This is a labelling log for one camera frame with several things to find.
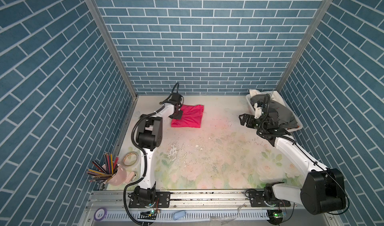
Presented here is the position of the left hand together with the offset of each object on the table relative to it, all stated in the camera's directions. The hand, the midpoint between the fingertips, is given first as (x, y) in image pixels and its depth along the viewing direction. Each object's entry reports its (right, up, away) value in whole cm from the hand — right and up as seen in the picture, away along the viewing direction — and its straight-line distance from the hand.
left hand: (174, 114), depth 106 cm
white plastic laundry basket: (+81, -4, -12) cm, 82 cm away
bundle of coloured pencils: (-29, -28, -35) cm, 53 cm away
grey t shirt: (+72, -2, -14) cm, 73 cm away
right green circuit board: (+54, -47, -36) cm, 80 cm away
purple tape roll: (-27, -46, -37) cm, 65 cm away
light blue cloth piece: (+8, -46, -37) cm, 59 cm away
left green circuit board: (-6, -47, -35) cm, 59 cm away
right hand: (+44, 0, -20) cm, 49 cm away
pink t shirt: (+13, -2, -2) cm, 13 cm away
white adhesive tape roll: (-23, -26, -19) cm, 39 cm away
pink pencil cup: (-24, -32, -29) cm, 49 cm away
